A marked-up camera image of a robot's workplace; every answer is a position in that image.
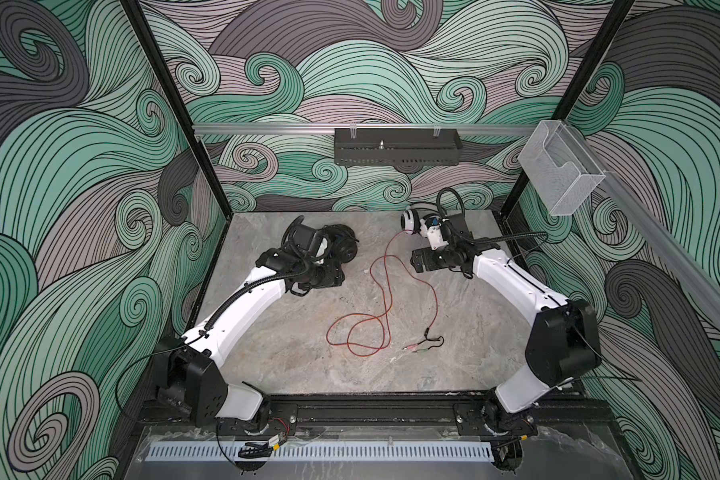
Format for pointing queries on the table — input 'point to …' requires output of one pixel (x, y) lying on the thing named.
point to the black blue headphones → (335, 242)
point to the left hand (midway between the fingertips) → (335, 274)
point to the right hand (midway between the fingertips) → (426, 256)
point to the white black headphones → (421, 217)
